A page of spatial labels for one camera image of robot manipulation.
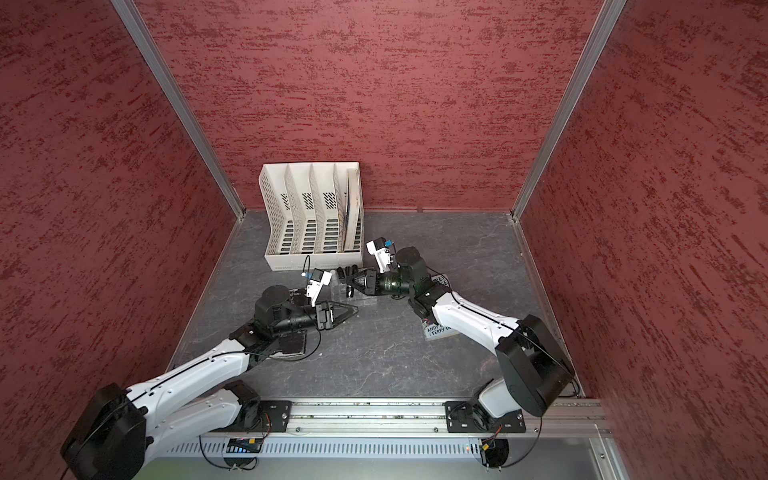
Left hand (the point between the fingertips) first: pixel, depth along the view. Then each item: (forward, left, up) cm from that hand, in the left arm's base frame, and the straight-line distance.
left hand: (354, 316), depth 73 cm
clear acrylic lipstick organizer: (+5, +3, +3) cm, 7 cm away
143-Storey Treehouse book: (+3, -22, -16) cm, 28 cm away
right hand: (+7, +2, +2) cm, 8 cm away
